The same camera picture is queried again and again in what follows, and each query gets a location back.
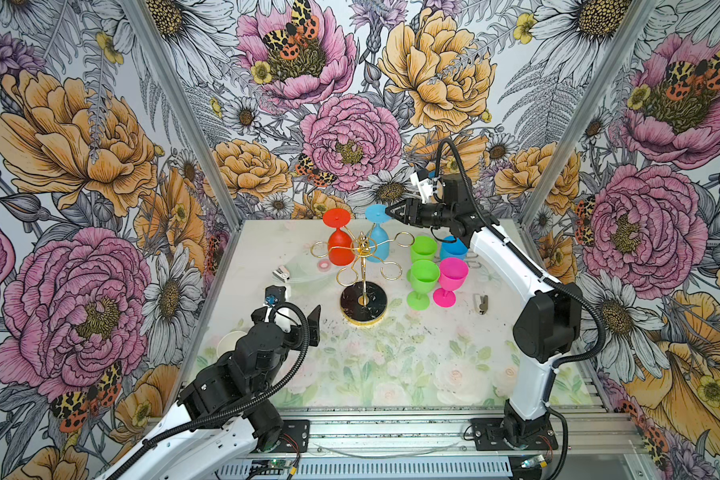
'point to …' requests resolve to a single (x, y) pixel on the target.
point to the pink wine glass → (453, 273)
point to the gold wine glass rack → (364, 303)
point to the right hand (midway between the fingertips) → (391, 219)
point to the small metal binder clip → (481, 303)
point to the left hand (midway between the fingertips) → (298, 315)
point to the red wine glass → (340, 247)
